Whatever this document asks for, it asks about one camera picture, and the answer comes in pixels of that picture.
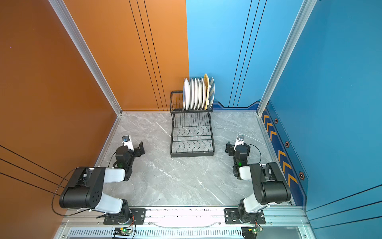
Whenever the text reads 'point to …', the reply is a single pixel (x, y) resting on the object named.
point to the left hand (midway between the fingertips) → (135, 141)
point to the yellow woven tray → (206, 91)
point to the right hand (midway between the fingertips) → (237, 142)
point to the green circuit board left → (123, 231)
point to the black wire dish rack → (191, 131)
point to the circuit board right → (250, 232)
